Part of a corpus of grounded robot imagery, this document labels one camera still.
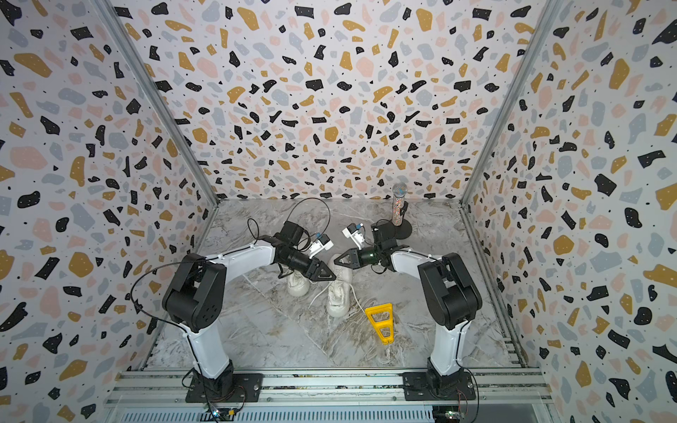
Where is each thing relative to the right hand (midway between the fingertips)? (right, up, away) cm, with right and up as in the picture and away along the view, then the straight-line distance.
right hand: (337, 263), depth 88 cm
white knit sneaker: (-14, -7, +2) cm, 16 cm away
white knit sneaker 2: (0, -9, 0) cm, 9 cm away
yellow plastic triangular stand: (+14, -20, -2) cm, 24 cm away
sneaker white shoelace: (+5, -10, +4) cm, 12 cm away
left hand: (-1, -4, -1) cm, 4 cm away
